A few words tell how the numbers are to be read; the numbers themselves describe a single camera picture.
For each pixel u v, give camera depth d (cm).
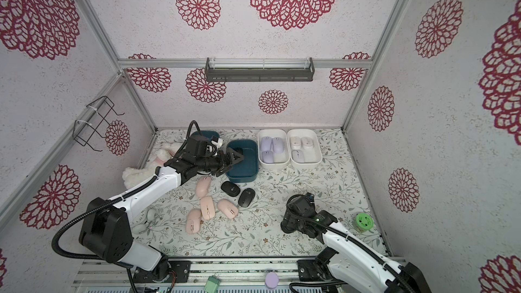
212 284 70
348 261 59
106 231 42
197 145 64
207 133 114
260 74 87
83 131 73
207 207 87
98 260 77
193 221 83
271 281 64
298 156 106
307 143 111
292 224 74
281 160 105
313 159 106
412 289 39
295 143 109
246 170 103
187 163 64
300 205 64
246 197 92
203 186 94
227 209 87
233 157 73
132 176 88
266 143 109
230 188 93
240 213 88
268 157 105
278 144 110
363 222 82
